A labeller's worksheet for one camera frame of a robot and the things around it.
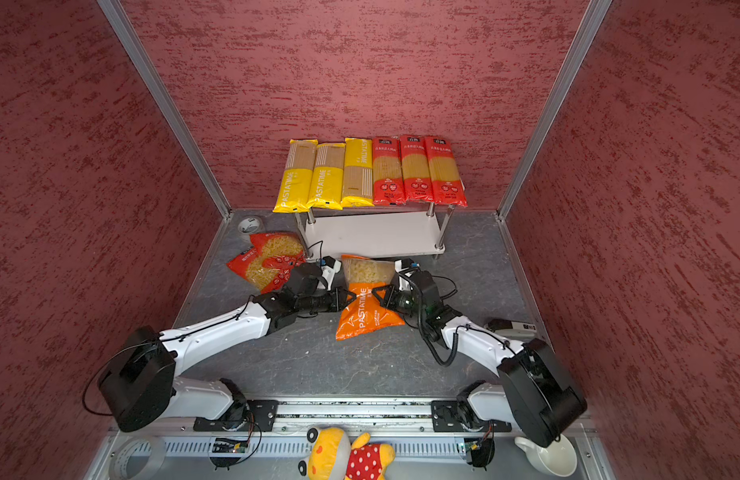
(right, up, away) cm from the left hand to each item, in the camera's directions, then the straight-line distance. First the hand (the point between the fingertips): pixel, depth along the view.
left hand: (354, 302), depth 82 cm
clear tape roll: (-52, -33, -16) cm, 63 cm away
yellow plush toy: (-3, -29, -19) cm, 35 cm away
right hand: (+4, +2, +1) cm, 5 cm away
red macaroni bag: (-28, +10, +9) cm, 30 cm away
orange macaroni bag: (+4, -2, -5) cm, 7 cm away
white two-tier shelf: (+5, +20, +29) cm, 35 cm away
